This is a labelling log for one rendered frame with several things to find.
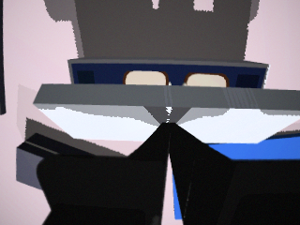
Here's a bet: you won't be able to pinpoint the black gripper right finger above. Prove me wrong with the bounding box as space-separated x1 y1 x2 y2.
169 123 300 225

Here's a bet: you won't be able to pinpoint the brown glasses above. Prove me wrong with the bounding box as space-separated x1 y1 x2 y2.
123 71 229 87

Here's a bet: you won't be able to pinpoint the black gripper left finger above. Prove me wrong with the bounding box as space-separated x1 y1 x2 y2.
37 122 171 225

